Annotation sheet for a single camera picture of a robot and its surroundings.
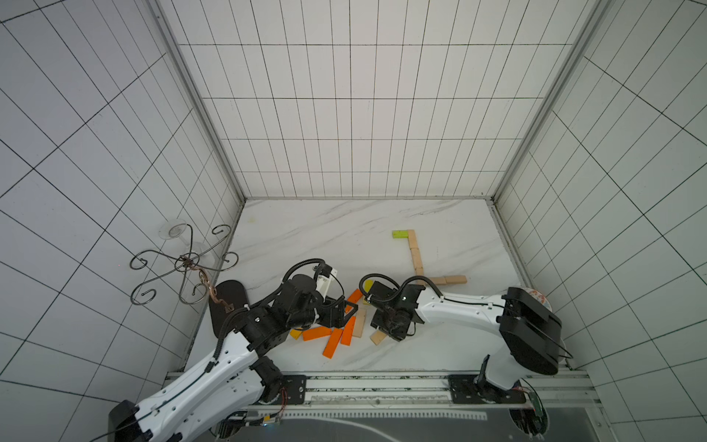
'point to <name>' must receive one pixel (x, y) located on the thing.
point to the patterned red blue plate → (540, 297)
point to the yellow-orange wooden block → (295, 333)
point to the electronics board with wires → (248, 417)
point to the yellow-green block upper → (367, 284)
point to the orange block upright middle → (348, 331)
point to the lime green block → (399, 234)
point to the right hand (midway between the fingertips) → (374, 322)
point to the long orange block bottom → (332, 343)
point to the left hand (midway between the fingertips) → (341, 311)
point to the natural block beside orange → (360, 321)
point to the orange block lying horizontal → (316, 332)
